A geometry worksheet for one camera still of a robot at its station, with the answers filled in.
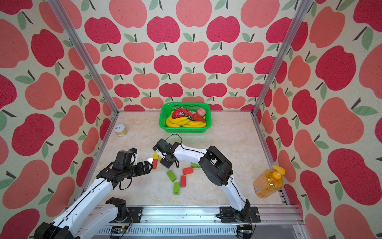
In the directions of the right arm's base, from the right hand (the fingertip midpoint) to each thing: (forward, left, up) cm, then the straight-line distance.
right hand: (167, 162), depth 93 cm
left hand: (-9, +9, +7) cm, 15 cm away
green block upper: (-1, -18, +1) cm, 18 cm away
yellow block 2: (-3, +2, +10) cm, 10 cm away
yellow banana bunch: (+28, -4, +8) cm, 29 cm away
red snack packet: (+36, -3, +9) cm, 38 cm away
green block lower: (-15, -8, +1) cm, 17 cm away
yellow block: (+3, +8, 0) cm, 9 cm away
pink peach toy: (+40, -19, +8) cm, 45 cm away
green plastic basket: (+41, +9, +7) cm, 43 cm away
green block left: (-9, -5, +1) cm, 10 cm away
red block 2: (-11, -12, 0) cm, 16 cm away
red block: (-1, +8, 0) cm, 8 cm away
